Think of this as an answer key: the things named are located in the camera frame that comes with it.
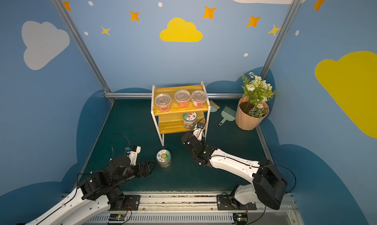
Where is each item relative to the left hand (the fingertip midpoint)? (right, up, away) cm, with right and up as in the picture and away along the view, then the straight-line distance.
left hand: (151, 162), depth 73 cm
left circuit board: (-17, -27, -2) cm, 32 cm away
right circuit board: (+45, -29, 0) cm, 54 cm away
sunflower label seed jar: (+5, -1, +9) cm, 10 cm away
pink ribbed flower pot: (+55, +20, +22) cm, 63 cm away
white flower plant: (+60, +37, +12) cm, 72 cm away
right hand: (+21, +14, +10) cm, 27 cm away
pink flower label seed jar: (+19, +21, +6) cm, 29 cm away
